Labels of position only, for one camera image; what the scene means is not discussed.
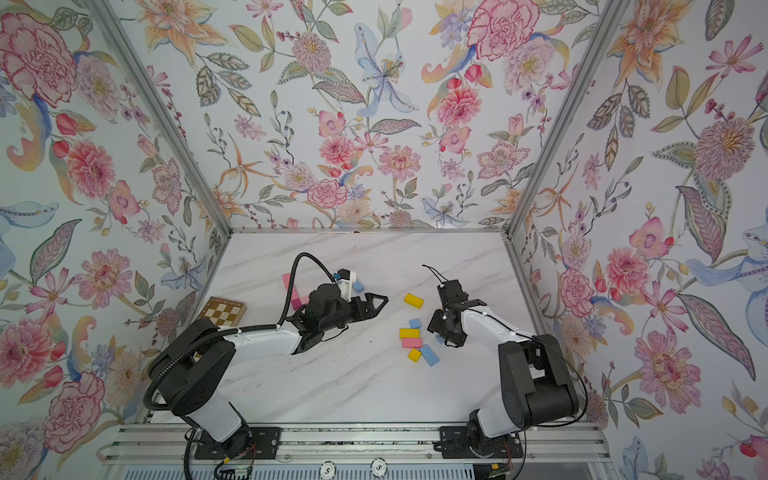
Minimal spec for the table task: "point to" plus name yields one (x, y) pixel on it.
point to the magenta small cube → (296, 304)
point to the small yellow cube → (414, 355)
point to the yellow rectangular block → (413, 300)
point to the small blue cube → (415, 323)
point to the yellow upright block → (409, 333)
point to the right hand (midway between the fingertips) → (440, 325)
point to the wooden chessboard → (225, 313)
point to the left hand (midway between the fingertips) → (385, 303)
